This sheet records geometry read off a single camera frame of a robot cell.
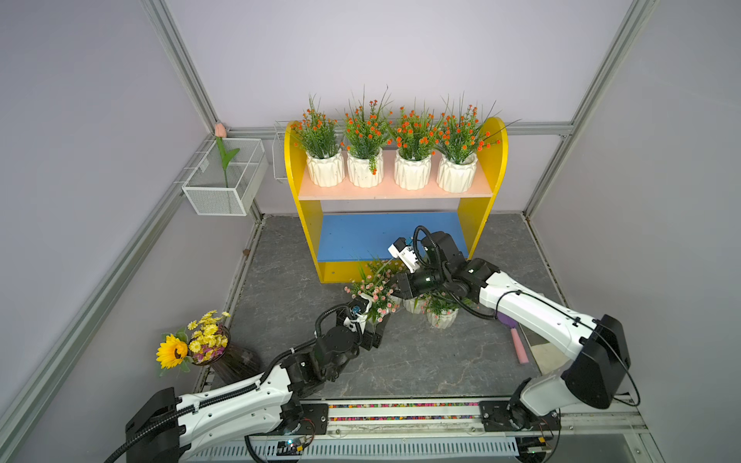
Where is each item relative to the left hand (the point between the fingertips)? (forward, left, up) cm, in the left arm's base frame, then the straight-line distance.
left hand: (373, 308), depth 76 cm
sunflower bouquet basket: (-8, +37, +6) cm, 39 cm away
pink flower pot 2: (+2, -13, -5) cm, 14 cm away
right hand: (+2, -3, +5) cm, 6 cm away
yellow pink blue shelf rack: (+33, +5, -4) cm, 34 cm away
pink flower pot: (-3, -2, +11) cm, 12 cm away
